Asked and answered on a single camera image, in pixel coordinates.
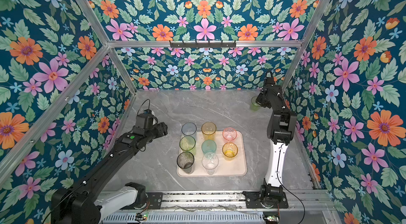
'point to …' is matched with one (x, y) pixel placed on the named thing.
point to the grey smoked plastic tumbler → (185, 161)
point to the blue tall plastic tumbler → (189, 129)
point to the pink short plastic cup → (229, 134)
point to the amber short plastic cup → (229, 150)
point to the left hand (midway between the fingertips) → (164, 124)
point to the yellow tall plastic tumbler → (208, 130)
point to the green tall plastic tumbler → (187, 143)
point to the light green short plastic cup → (255, 106)
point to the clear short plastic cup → (210, 161)
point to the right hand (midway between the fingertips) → (262, 102)
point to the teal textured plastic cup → (209, 146)
